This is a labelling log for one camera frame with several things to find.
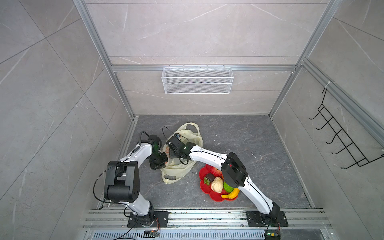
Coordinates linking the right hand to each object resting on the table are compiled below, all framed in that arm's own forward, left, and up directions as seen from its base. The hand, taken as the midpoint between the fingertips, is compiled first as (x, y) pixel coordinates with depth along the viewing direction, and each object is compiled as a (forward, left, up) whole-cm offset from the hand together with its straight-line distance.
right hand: (172, 151), depth 95 cm
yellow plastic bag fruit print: (-15, -4, +3) cm, 15 cm away
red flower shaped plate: (-24, -21, -1) cm, 32 cm away
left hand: (-8, +3, +1) cm, 9 cm away
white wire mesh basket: (+40, -16, +26) cm, 51 cm away
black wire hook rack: (-20, -83, +28) cm, 89 cm away
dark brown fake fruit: (-18, -23, +2) cm, 30 cm away
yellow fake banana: (-28, -34, +3) cm, 44 cm away
